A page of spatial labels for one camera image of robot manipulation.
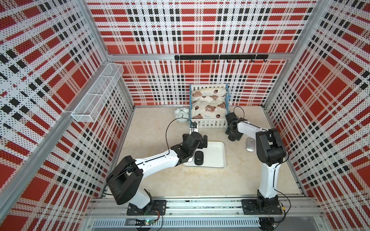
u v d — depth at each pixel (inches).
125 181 16.9
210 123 40.2
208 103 44.3
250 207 28.7
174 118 26.4
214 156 35.8
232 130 31.0
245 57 35.0
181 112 41.0
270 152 21.5
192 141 24.2
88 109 35.8
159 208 29.0
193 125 28.2
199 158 34.9
